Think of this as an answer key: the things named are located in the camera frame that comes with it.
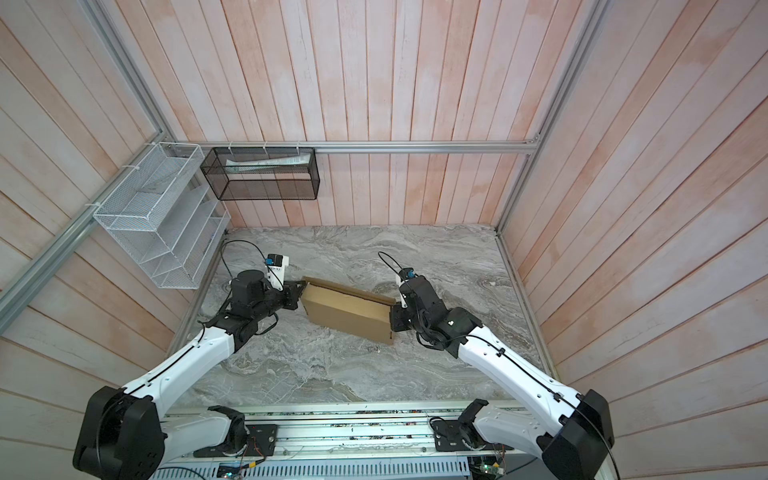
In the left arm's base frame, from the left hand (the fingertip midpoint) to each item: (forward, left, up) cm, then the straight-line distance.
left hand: (306, 288), depth 83 cm
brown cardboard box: (-6, -12, -2) cm, 13 cm away
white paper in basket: (+33, +24, +19) cm, 44 cm away
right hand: (-7, -24, +1) cm, 25 cm away
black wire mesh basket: (+43, +20, +9) cm, 48 cm away
